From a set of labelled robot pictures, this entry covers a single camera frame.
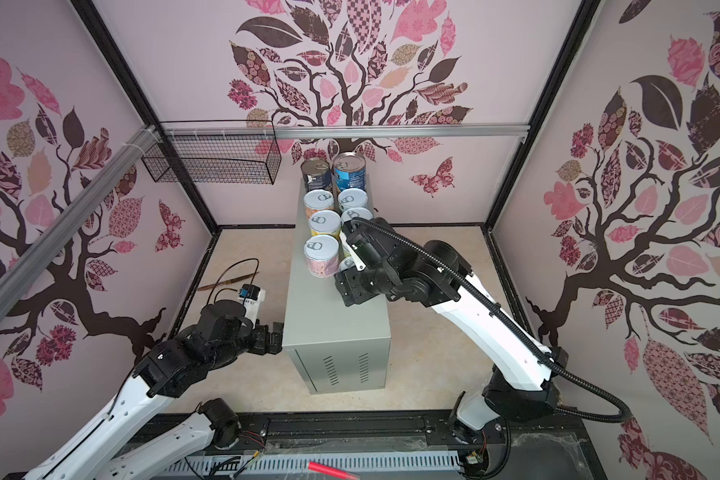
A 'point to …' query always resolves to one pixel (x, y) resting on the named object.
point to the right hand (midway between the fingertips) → (351, 275)
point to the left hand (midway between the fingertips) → (273, 330)
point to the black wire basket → (214, 152)
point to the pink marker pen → (320, 467)
